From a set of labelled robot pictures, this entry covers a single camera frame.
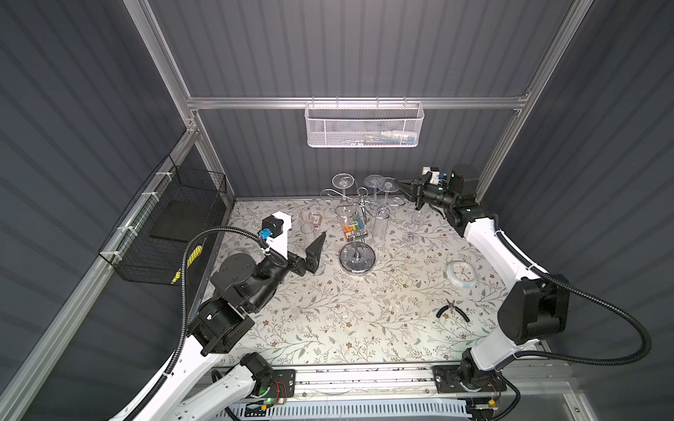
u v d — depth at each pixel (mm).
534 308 444
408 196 726
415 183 689
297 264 525
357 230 1092
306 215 1156
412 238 1061
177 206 795
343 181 826
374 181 843
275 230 444
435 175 768
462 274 929
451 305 875
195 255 697
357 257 985
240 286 407
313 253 503
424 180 687
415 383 754
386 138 912
